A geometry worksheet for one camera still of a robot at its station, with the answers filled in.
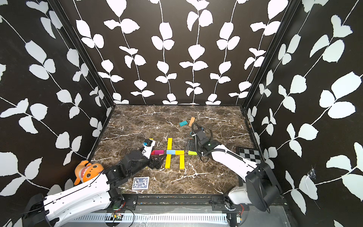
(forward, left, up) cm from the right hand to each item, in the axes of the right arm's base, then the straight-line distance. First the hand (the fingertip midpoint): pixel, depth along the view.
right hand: (191, 143), depth 86 cm
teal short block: (+22, +6, -9) cm, 25 cm away
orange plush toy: (-19, +59, -1) cm, 62 cm away
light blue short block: (-2, +14, -9) cm, 16 cm away
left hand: (-8, +17, +6) cm, 20 cm away
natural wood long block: (+25, -1, -10) cm, 27 cm away
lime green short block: (-2, -1, -10) cm, 10 cm away
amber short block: (-2, +8, -10) cm, 12 cm away
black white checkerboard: (-4, -40, -9) cm, 42 cm away
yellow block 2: (+4, +15, -9) cm, 18 cm away
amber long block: (-9, +6, -9) cm, 14 cm away
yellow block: (-9, +15, -9) cm, 19 cm away
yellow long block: (+9, +29, -10) cm, 32 cm away
